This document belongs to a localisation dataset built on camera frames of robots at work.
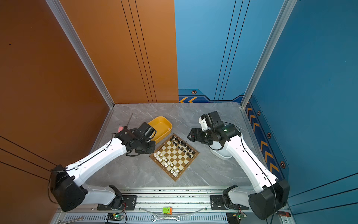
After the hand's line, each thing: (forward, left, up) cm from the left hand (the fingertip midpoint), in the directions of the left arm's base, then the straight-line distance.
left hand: (154, 148), depth 79 cm
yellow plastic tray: (+23, -1, -11) cm, 25 cm away
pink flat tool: (+22, +31, -12) cm, 39 cm away
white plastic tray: (+2, -41, -7) cm, 41 cm away
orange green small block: (-28, -9, -11) cm, 32 cm away
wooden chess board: (0, -11, -13) cm, 17 cm away
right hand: (+2, -21, +8) cm, 23 cm away
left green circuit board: (-31, +18, -15) cm, 39 cm away
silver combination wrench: (-31, -3, -14) cm, 34 cm away
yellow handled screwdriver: (+25, +27, -13) cm, 39 cm away
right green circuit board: (-31, -43, -15) cm, 55 cm away
